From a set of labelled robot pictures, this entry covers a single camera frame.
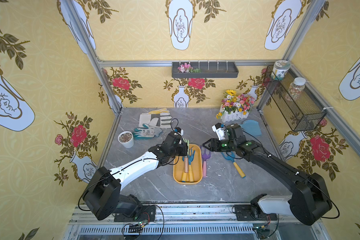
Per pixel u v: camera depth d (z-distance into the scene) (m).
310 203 0.40
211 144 0.73
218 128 0.75
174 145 0.65
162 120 1.12
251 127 1.10
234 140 0.64
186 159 0.81
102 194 0.42
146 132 1.06
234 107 1.01
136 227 0.70
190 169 0.86
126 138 0.95
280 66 0.84
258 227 0.72
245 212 0.73
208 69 0.92
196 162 0.92
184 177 0.84
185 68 0.88
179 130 0.76
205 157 0.94
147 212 0.73
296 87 0.72
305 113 0.80
